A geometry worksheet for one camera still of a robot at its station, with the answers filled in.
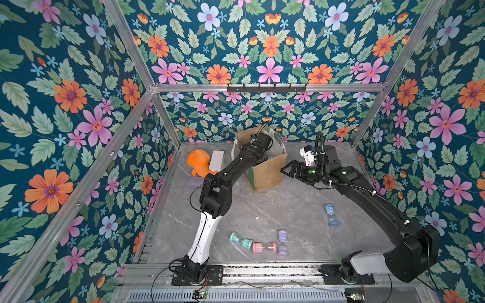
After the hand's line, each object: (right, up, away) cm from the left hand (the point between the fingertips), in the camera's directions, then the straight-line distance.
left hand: (261, 155), depth 99 cm
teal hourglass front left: (-7, -38, -20) cm, 43 cm away
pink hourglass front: (-2, -39, -21) cm, 45 cm away
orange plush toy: (-34, -2, +4) cm, 35 cm away
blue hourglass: (+33, -31, -13) cm, 47 cm away
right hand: (+12, -6, -22) cm, 26 cm away
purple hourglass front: (+9, -36, -17) cm, 41 cm away
